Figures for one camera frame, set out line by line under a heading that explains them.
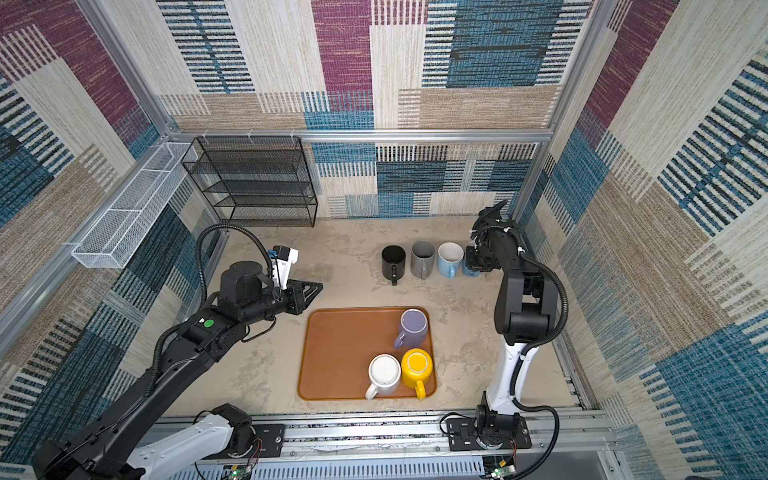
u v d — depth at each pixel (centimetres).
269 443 74
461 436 73
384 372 77
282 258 64
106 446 39
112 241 70
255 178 108
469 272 98
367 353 85
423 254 97
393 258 100
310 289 73
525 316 54
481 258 83
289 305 64
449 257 100
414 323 83
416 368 76
